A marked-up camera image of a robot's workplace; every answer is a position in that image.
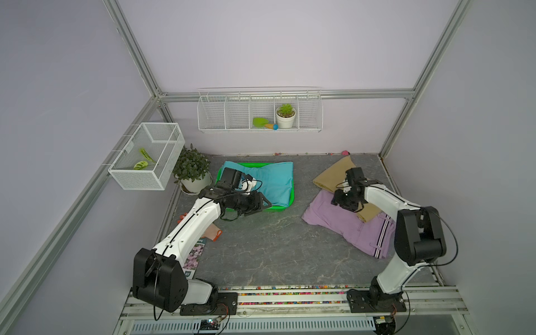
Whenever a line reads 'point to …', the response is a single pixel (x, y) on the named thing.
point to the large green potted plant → (191, 171)
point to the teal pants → (274, 181)
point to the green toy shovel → (260, 122)
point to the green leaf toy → (143, 164)
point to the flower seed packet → (192, 259)
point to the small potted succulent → (285, 115)
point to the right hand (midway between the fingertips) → (334, 201)
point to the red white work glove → (213, 232)
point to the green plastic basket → (269, 208)
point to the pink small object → (345, 153)
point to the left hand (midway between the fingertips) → (267, 208)
